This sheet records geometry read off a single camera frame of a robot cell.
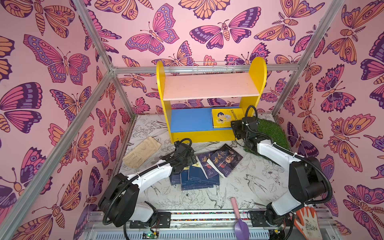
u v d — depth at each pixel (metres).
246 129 0.69
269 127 1.09
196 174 0.84
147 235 0.72
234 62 0.92
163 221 0.73
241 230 0.69
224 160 0.90
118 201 0.42
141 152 1.00
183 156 0.67
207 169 0.85
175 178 0.83
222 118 0.95
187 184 0.81
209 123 0.99
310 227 0.70
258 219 0.73
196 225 0.73
